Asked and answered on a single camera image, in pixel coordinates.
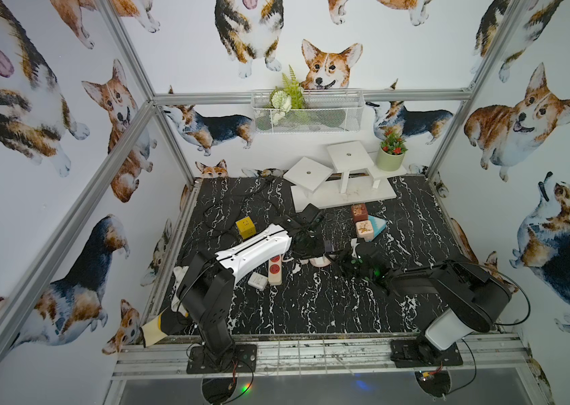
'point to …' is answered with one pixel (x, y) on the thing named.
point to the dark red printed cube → (359, 213)
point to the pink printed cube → (364, 229)
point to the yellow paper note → (153, 332)
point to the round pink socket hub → (319, 261)
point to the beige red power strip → (275, 271)
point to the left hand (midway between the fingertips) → (324, 248)
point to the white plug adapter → (257, 281)
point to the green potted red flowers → (391, 153)
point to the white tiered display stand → (354, 180)
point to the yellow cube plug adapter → (246, 227)
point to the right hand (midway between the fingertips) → (322, 256)
